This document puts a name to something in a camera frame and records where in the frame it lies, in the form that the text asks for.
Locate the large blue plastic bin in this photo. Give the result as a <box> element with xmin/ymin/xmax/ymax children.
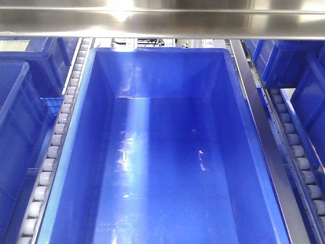
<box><xmin>35</xmin><ymin>46</ymin><xmax>293</xmax><ymax>244</ymax></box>

